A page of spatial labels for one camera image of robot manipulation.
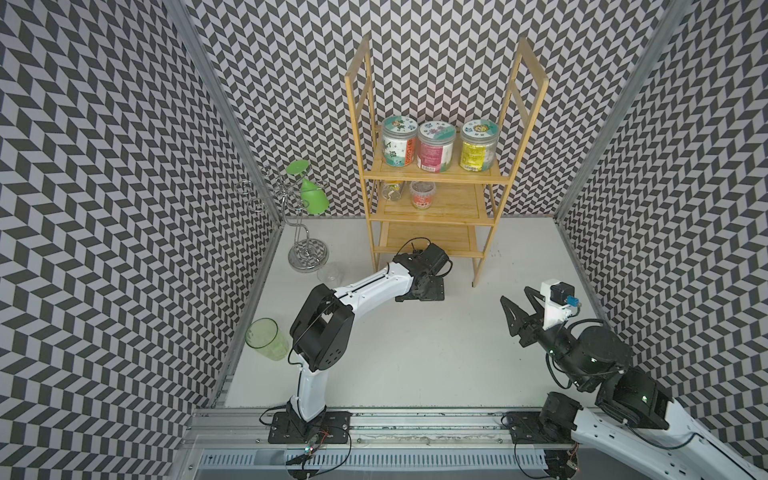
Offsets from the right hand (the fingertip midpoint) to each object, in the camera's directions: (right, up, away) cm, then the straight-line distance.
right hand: (513, 300), depth 64 cm
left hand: (-18, -3, +25) cm, 31 cm away
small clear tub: (-27, +26, +14) cm, 40 cm away
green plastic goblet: (-54, +27, +35) cm, 69 cm away
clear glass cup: (-48, +2, +36) cm, 60 cm away
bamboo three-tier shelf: (-16, +20, +15) cm, 30 cm away
